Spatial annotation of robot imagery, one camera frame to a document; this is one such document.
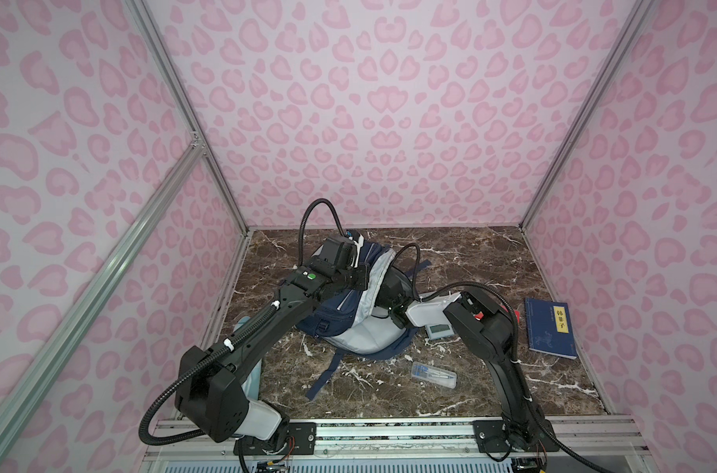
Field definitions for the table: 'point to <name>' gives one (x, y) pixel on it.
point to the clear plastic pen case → (433, 374)
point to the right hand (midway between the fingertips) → (341, 281)
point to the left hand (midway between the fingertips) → (371, 266)
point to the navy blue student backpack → (350, 319)
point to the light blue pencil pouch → (251, 386)
